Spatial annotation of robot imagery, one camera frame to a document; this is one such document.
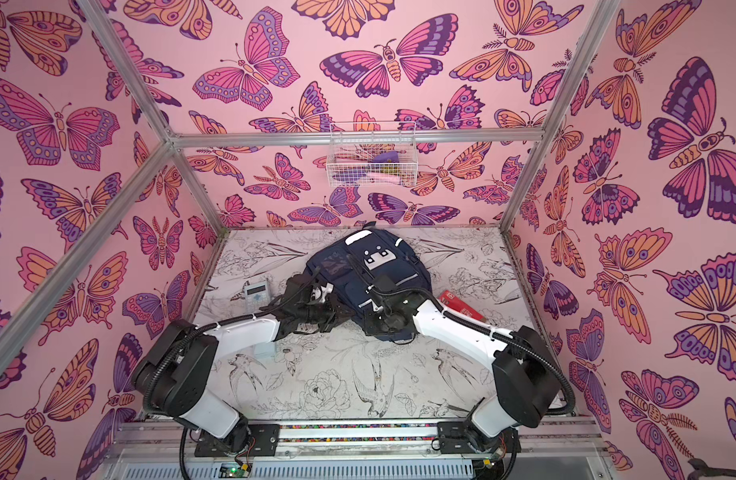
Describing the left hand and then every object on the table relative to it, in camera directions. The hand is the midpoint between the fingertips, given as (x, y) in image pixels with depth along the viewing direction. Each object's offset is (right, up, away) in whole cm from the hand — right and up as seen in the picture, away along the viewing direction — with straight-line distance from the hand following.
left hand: (359, 310), depth 84 cm
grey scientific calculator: (-34, +3, +13) cm, 37 cm away
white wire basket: (+3, +48, +12) cm, 50 cm away
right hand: (+2, -3, -1) cm, 4 cm away
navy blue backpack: (-2, +14, +19) cm, 24 cm away
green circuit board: (-30, -37, -12) cm, 49 cm away
